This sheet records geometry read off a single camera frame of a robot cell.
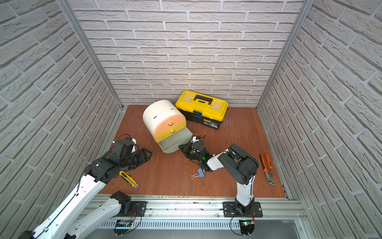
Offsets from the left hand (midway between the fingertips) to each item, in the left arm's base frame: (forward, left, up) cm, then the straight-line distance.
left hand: (151, 152), depth 74 cm
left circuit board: (-29, +13, -21) cm, 38 cm away
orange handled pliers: (-6, -66, -17) cm, 69 cm away
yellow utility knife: (-6, +16, -17) cm, 24 cm away
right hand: (+10, -13, -12) cm, 20 cm away
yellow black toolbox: (+32, -29, -2) cm, 43 cm away
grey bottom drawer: (+12, -9, -11) cm, 18 cm away
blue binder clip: (-5, -26, -18) cm, 32 cm away
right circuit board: (-30, -48, -19) cm, 60 cm away
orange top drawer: (+18, -7, +3) cm, 19 cm away
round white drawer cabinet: (+27, +1, +3) cm, 27 cm away
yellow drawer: (+14, -3, -5) cm, 15 cm away
